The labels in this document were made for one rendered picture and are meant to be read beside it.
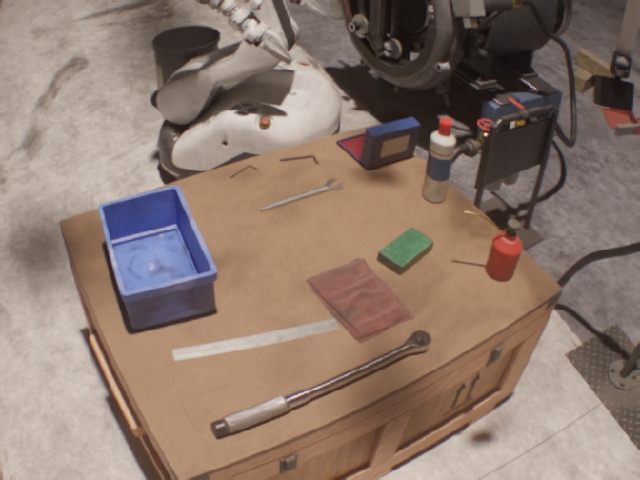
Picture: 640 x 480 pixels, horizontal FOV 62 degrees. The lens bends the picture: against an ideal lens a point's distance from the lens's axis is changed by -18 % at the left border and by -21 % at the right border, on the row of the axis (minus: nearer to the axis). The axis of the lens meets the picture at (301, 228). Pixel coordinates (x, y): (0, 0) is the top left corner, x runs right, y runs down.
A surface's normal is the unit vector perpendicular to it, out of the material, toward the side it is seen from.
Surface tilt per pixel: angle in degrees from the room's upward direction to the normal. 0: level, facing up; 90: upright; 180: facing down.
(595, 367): 0
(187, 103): 90
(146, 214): 90
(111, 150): 0
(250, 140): 90
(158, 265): 0
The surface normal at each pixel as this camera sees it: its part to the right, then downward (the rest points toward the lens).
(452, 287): 0.04, -0.77
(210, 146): -0.28, 0.60
